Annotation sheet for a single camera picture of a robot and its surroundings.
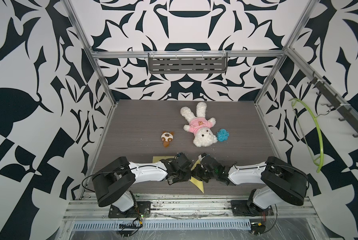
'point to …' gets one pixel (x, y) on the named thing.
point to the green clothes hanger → (319, 131)
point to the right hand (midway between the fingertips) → (187, 172)
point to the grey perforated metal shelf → (191, 62)
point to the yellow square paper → (197, 182)
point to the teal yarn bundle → (222, 135)
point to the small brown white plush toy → (166, 137)
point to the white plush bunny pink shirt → (201, 127)
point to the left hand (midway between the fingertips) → (191, 174)
